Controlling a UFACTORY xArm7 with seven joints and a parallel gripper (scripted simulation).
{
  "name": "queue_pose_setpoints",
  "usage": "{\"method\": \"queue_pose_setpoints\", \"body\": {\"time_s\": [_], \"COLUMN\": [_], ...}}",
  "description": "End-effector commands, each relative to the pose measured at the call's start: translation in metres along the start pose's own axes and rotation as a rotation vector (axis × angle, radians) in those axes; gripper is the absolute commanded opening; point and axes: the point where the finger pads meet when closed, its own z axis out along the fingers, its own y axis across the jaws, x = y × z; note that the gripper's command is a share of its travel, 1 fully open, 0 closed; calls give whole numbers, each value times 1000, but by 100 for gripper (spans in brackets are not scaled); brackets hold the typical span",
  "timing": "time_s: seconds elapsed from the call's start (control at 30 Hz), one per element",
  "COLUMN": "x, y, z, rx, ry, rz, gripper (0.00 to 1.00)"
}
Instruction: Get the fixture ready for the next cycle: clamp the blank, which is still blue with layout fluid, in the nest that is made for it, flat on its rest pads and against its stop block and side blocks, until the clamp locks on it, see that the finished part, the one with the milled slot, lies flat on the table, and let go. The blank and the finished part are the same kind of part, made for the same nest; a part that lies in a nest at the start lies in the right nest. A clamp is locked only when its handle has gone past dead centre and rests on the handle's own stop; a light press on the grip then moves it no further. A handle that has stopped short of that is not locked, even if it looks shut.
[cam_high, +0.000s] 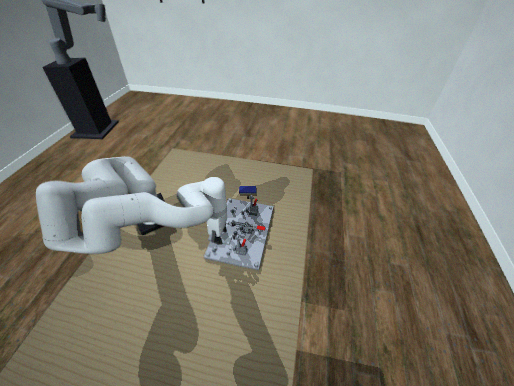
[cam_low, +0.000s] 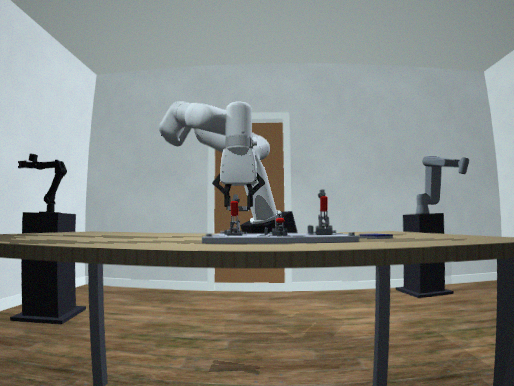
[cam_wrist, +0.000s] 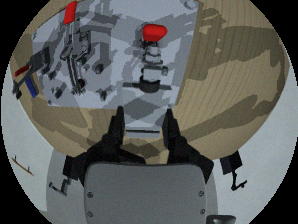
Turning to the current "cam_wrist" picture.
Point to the blue plate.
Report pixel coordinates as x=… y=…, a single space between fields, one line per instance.
x=30 y=84

